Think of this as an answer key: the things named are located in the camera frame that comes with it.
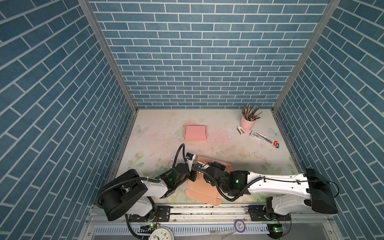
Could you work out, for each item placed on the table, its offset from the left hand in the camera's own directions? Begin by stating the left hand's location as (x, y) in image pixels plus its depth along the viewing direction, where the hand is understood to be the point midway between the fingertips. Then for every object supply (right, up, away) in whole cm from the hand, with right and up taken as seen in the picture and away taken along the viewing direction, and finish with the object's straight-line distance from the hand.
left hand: (199, 166), depth 86 cm
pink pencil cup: (+34, +24, +20) cm, 47 cm away
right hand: (+4, +4, -9) cm, 11 cm away
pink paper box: (-3, +18, +16) cm, 25 cm away
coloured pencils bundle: (+36, +33, +18) cm, 52 cm away
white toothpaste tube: (+46, +15, +17) cm, 51 cm away
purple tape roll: (+17, -23, -15) cm, 32 cm away
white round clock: (-17, -23, -20) cm, 35 cm away
